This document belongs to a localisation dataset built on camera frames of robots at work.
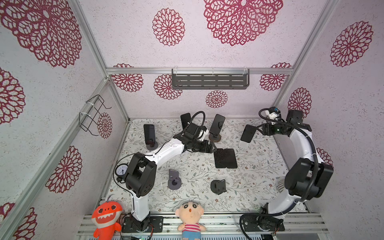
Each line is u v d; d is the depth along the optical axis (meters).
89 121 0.76
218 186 0.81
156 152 0.53
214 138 1.09
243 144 1.04
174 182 0.85
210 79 0.94
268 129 0.76
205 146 0.76
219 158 0.97
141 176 0.48
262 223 0.69
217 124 1.00
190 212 0.69
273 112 0.76
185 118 0.98
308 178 0.53
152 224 0.73
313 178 0.41
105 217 0.69
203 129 0.83
